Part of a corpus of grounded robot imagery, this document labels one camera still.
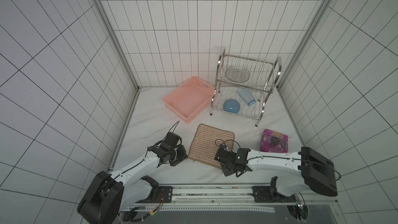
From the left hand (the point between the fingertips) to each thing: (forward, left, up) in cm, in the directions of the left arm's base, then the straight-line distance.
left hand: (185, 158), depth 83 cm
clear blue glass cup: (+39, -38, +9) cm, 55 cm away
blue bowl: (+35, -29, +3) cm, 46 cm away
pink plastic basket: (+42, -1, 0) cm, 42 cm away
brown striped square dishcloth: (+10, -11, -1) cm, 15 cm away
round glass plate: (+41, -29, +25) cm, 57 cm away
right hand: (-5, -20, -2) cm, 21 cm away
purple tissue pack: (+9, -49, +4) cm, 50 cm away
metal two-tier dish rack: (+31, -32, +26) cm, 51 cm away
